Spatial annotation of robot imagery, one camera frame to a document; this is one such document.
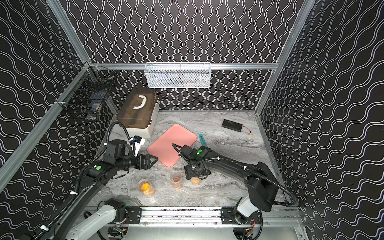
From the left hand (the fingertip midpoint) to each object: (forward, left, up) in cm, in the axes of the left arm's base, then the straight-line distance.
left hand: (151, 156), depth 73 cm
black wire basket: (+34, +49, +5) cm, 60 cm away
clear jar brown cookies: (-5, -12, -14) cm, 19 cm away
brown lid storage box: (+40, +22, -10) cm, 46 cm away
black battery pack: (+38, -47, -18) cm, 64 cm away
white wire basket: (+78, -3, -4) cm, 78 cm away
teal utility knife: (+25, -26, -20) cm, 41 cm away
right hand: (-2, -22, -13) cm, 25 cm away
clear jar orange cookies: (-11, +3, -14) cm, 18 cm away
